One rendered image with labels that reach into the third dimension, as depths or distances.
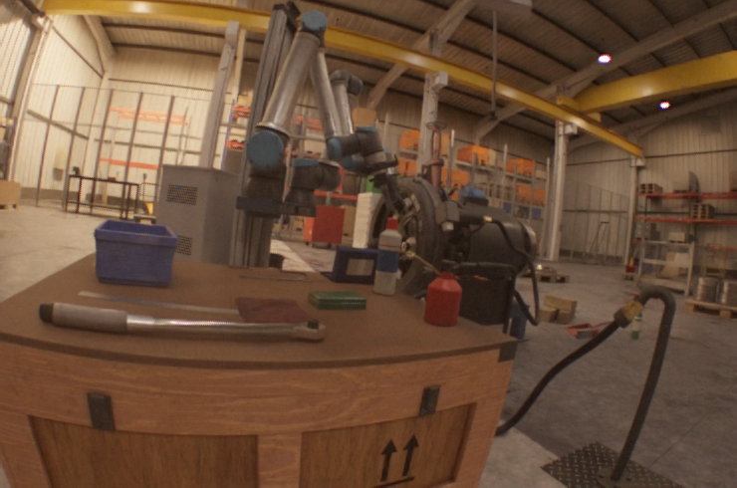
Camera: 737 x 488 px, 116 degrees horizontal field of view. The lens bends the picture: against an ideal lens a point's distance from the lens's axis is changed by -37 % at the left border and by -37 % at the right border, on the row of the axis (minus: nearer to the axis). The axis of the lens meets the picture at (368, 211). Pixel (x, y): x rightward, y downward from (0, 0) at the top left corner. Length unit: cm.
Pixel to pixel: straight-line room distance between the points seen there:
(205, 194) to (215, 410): 134
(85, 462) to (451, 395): 66
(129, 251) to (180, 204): 103
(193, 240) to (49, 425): 134
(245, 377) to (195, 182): 139
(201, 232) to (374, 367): 133
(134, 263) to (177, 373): 40
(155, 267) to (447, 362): 65
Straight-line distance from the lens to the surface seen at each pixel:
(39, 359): 58
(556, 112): 1431
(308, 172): 202
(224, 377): 53
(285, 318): 68
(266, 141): 141
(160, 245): 86
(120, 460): 66
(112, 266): 87
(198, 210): 180
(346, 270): 118
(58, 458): 70
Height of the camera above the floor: 68
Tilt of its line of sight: 1 degrees up
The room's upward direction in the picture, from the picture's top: 7 degrees clockwise
